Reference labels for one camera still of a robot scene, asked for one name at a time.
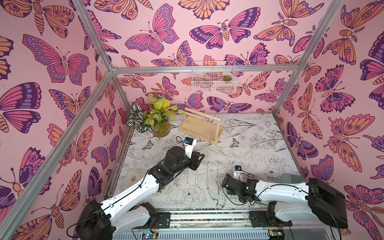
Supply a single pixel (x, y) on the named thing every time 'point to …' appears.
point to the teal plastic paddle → (286, 178)
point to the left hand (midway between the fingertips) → (203, 154)
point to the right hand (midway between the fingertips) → (230, 185)
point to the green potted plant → (155, 118)
